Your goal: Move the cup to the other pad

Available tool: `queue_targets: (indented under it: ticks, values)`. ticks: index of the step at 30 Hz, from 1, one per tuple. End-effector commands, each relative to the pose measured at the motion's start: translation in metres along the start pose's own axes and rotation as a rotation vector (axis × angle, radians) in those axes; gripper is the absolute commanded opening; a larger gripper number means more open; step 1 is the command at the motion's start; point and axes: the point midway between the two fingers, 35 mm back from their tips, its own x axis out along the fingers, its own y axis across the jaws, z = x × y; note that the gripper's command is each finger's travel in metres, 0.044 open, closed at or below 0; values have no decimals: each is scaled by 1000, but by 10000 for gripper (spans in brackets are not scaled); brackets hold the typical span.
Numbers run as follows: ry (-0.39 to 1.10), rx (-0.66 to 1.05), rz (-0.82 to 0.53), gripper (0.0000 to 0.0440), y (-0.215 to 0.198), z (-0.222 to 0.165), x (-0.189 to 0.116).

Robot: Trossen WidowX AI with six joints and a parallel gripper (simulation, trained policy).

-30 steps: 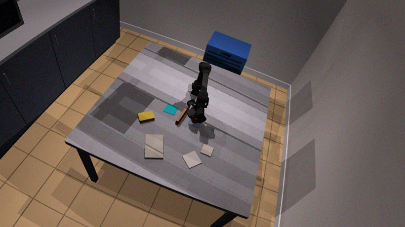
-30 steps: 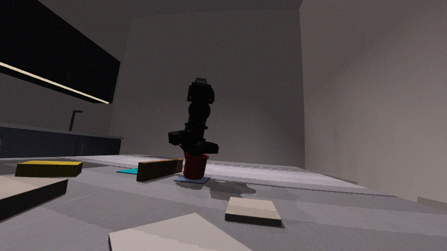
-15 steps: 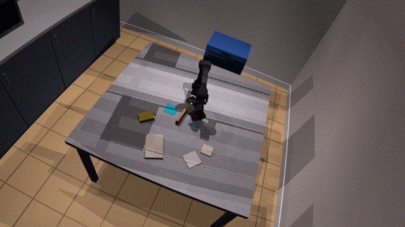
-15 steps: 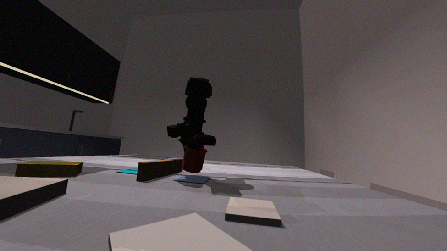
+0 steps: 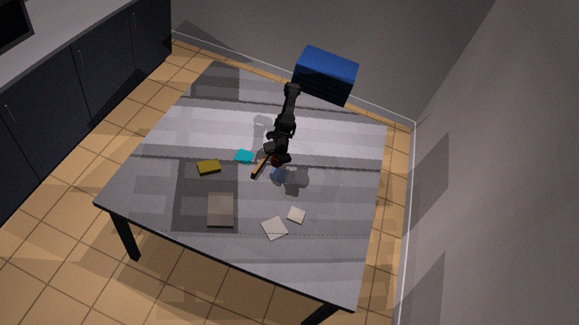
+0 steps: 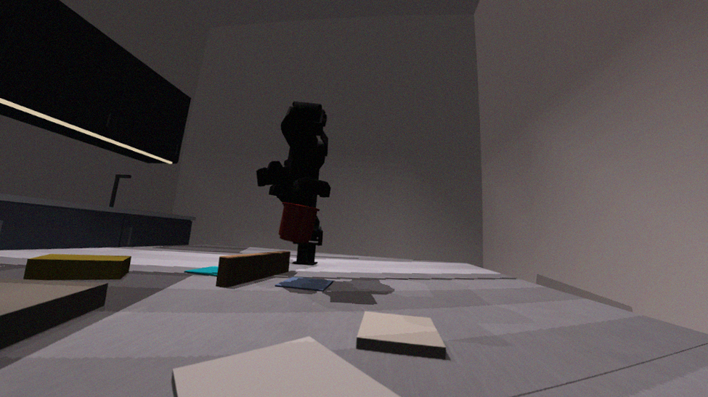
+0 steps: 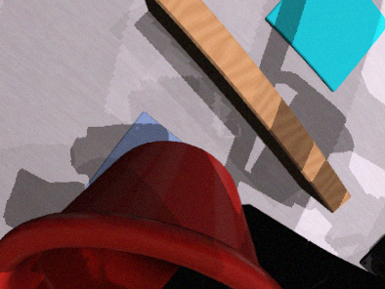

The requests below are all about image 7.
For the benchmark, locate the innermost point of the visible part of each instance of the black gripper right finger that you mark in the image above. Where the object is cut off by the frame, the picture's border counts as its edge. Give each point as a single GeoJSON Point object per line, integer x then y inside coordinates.
{"type": "Point", "coordinates": [295, 263]}

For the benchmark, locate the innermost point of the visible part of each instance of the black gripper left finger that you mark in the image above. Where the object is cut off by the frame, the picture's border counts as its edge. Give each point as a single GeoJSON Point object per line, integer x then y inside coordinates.
{"type": "Point", "coordinates": [186, 278]}

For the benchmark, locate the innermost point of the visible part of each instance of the light brown wooden bar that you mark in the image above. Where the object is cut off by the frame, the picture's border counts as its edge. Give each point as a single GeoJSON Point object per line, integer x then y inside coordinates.
{"type": "Point", "coordinates": [238, 77]}

